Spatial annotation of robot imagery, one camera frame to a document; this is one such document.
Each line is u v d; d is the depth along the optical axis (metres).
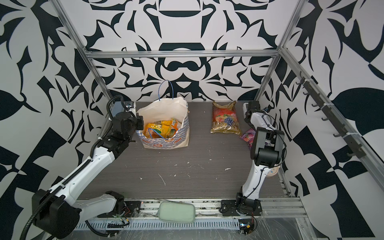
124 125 0.58
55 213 0.38
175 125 0.93
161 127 0.93
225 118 1.02
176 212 0.71
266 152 0.53
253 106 0.81
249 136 0.96
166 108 0.89
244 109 1.12
